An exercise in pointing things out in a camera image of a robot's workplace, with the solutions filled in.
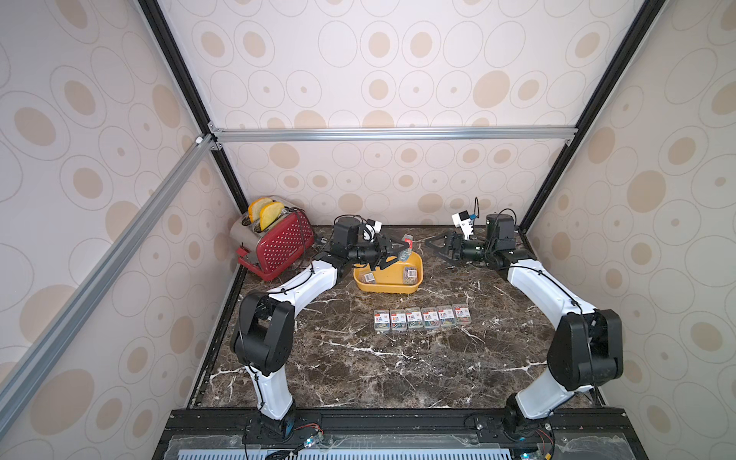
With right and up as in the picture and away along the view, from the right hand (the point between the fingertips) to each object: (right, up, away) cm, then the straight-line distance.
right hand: (426, 252), depth 80 cm
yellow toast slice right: (-50, +13, +14) cm, 53 cm away
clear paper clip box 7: (+8, -21, +12) cm, 25 cm away
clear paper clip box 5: (-2, -21, +12) cm, 24 cm away
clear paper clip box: (-6, -1, -1) cm, 6 cm away
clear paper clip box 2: (-2, -8, +22) cm, 23 cm away
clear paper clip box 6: (+4, -21, +11) cm, 24 cm away
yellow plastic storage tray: (-5, -9, +24) cm, 26 cm away
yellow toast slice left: (-55, +15, +17) cm, 60 cm away
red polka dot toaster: (-51, 0, +14) cm, 52 cm away
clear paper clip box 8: (+14, -20, +12) cm, 27 cm away
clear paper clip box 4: (-7, -22, +11) cm, 26 cm away
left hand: (-4, 0, -3) cm, 5 cm away
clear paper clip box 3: (-12, -22, +11) cm, 28 cm away
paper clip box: (-17, -9, +21) cm, 28 cm away
